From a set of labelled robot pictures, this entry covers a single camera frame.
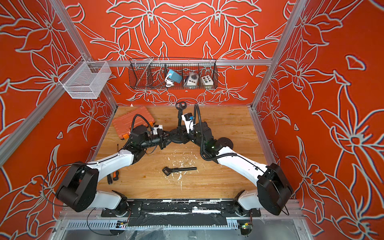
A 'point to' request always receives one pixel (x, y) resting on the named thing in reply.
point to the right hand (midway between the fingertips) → (175, 127)
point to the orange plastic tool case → (124, 124)
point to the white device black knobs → (192, 80)
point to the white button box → (207, 82)
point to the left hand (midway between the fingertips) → (177, 134)
